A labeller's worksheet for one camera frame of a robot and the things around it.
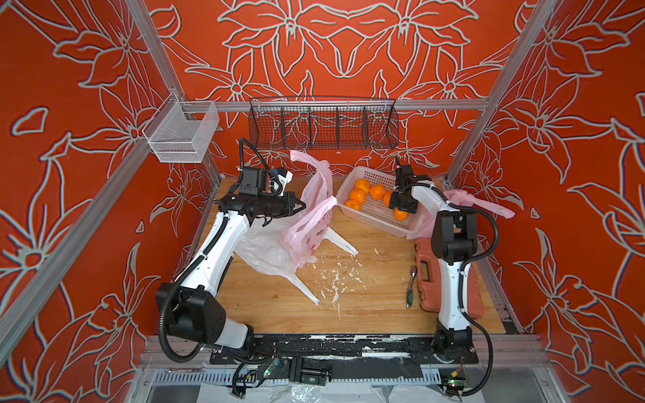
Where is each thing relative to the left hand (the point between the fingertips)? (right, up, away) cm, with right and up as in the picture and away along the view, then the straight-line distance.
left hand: (304, 203), depth 76 cm
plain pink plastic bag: (0, -9, -10) cm, 13 cm away
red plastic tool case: (+43, -26, +10) cm, 51 cm away
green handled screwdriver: (+36, -30, +8) cm, 47 cm away
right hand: (+39, -1, +27) cm, 48 cm away
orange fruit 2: (+30, +5, +30) cm, 43 cm away
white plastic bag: (-18, -16, +19) cm, 31 cm away
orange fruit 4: (+19, -1, +27) cm, 33 cm away
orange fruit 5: (+34, +2, +29) cm, 45 cm away
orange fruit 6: (+37, -5, +24) cm, 45 cm away
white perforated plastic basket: (+28, -4, +30) cm, 41 cm away
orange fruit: (+24, +8, +33) cm, 42 cm away
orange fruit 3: (+21, +4, +28) cm, 36 cm away
